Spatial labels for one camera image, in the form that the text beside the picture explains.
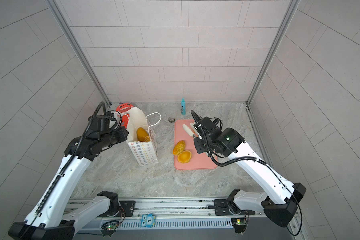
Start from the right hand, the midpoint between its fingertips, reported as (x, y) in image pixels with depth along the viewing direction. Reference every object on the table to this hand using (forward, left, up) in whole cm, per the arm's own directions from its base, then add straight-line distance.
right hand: (197, 144), depth 69 cm
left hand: (+8, +31, +3) cm, 32 cm away
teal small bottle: (+39, +6, -13) cm, 41 cm away
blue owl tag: (-26, +25, -20) cm, 41 cm away
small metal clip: (+32, +15, -19) cm, 41 cm away
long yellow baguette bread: (+18, +33, -14) cm, 39 cm away
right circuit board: (-29, -17, -24) cm, 42 cm away
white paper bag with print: (0, +26, -6) cm, 26 cm away
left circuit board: (-27, +41, -19) cm, 52 cm away
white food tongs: (+7, +4, +3) cm, 8 cm away
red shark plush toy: (+38, +47, -11) cm, 62 cm away
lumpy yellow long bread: (+12, +27, -11) cm, 32 cm away
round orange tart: (+3, +7, -18) cm, 19 cm away
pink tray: (+1, -2, -20) cm, 20 cm away
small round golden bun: (+9, +9, -18) cm, 22 cm away
